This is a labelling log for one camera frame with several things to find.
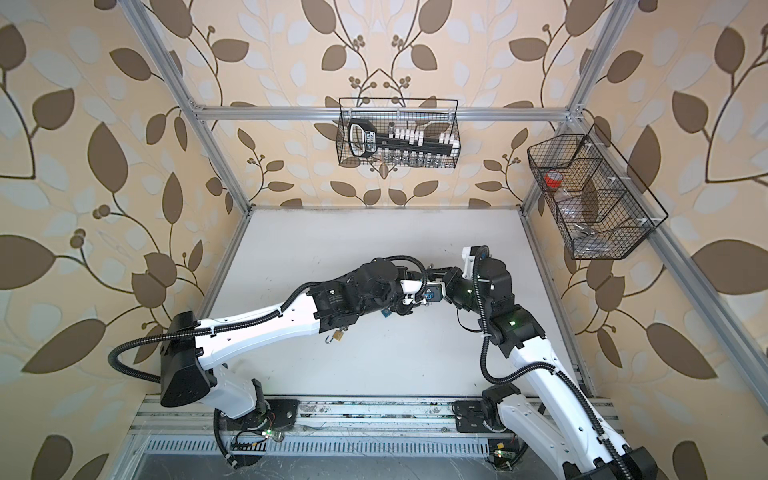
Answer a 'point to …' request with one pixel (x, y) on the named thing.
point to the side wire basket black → (600, 206)
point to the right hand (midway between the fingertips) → (427, 276)
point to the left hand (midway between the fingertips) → (428, 274)
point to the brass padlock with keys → (338, 334)
